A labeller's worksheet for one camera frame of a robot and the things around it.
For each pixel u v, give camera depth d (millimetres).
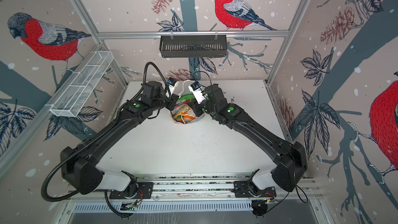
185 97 833
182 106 833
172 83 670
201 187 757
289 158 399
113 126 478
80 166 391
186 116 852
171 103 691
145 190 733
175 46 1069
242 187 734
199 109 647
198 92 635
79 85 771
